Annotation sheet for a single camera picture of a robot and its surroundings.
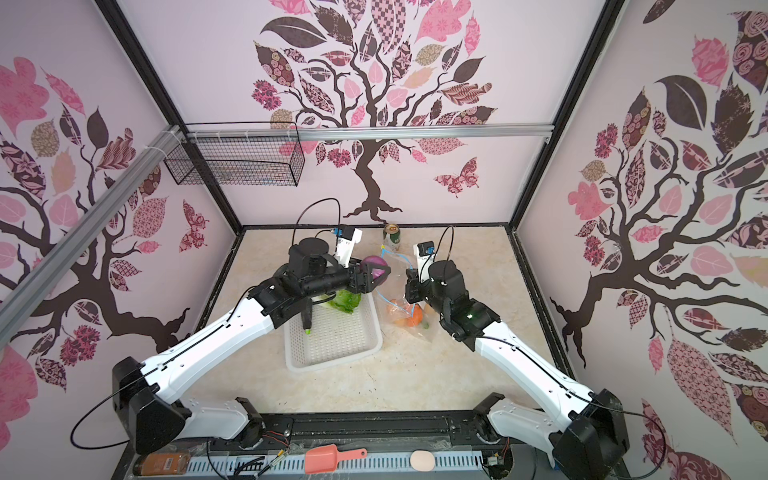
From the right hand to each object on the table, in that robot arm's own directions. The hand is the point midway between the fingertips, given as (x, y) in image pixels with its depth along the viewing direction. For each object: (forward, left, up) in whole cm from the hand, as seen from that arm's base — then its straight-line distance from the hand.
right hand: (410, 267), depth 76 cm
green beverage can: (+25, +5, -15) cm, 30 cm away
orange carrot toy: (-6, -2, -17) cm, 18 cm away
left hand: (-5, +7, +4) cm, 10 cm away
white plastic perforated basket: (-8, +23, -24) cm, 34 cm away
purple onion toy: (-7, +8, +8) cm, 13 cm away
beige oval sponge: (-40, -2, -25) cm, 47 cm away
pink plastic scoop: (-39, +22, -24) cm, 51 cm away
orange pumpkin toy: (-8, +2, -16) cm, 18 cm away
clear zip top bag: (-6, +3, -14) cm, 16 cm away
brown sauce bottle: (-40, +58, -20) cm, 73 cm away
